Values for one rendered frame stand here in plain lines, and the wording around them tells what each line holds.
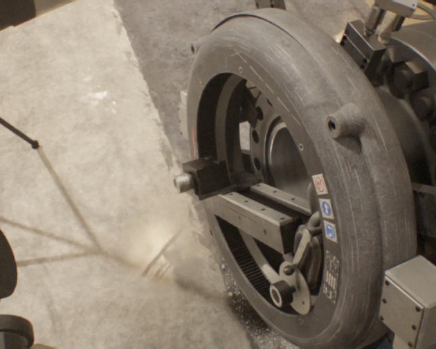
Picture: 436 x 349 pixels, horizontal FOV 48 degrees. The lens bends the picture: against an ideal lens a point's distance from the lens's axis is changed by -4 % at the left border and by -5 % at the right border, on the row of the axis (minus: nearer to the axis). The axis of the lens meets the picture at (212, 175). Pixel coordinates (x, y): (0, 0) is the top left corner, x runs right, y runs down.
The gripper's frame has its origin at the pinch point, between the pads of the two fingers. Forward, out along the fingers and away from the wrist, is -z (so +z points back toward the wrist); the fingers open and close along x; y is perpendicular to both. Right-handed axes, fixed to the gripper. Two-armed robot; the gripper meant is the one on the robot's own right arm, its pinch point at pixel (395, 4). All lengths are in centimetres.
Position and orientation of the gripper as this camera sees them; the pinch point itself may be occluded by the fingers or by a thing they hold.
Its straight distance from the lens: 65.8
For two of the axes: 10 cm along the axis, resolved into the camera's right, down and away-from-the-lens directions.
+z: 1.2, -5.8, -8.1
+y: 3.4, -7.4, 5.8
